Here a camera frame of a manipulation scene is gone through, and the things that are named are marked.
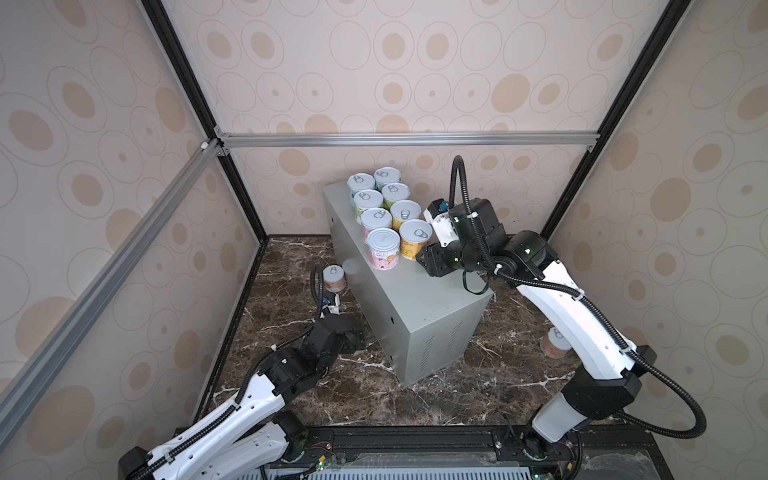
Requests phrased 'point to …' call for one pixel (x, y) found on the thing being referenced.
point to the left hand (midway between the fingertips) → (356, 322)
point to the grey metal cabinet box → (428, 327)
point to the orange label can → (334, 278)
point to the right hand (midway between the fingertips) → (426, 252)
